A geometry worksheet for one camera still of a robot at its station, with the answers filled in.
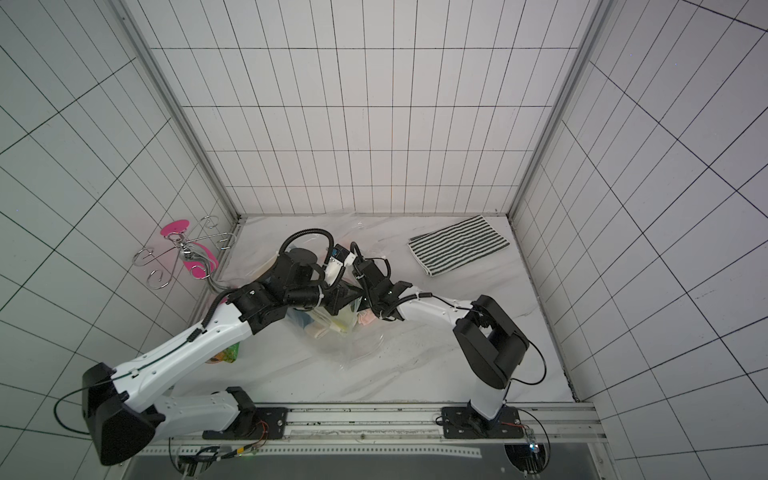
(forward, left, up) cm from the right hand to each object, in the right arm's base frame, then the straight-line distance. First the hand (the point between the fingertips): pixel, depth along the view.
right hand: (352, 288), depth 89 cm
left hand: (-11, -4, +14) cm, 18 cm away
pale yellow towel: (-8, +2, -5) cm, 10 cm away
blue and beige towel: (-11, +13, 0) cm, 17 cm away
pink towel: (-6, -5, -7) cm, 10 cm away
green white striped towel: (+24, -35, -6) cm, 42 cm away
